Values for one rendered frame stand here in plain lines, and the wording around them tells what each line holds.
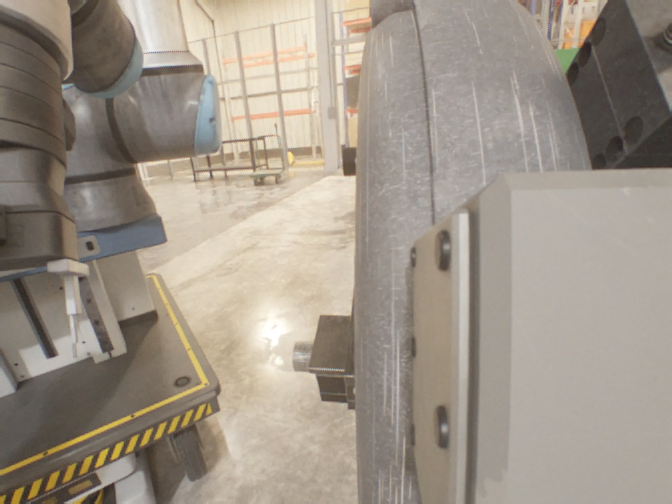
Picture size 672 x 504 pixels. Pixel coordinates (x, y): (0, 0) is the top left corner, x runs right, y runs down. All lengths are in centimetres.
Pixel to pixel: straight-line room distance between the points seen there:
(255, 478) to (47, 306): 70
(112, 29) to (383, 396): 40
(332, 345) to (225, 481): 69
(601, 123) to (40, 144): 31
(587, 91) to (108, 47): 40
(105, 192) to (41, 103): 47
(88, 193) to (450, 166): 66
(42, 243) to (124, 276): 90
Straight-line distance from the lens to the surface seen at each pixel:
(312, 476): 102
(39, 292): 104
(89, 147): 73
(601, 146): 21
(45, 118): 27
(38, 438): 92
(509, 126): 19
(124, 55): 44
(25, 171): 25
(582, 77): 24
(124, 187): 74
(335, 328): 46
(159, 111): 68
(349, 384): 33
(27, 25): 29
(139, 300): 117
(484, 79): 21
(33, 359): 112
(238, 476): 106
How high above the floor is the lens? 84
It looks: 22 degrees down
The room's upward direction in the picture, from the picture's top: 5 degrees counter-clockwise
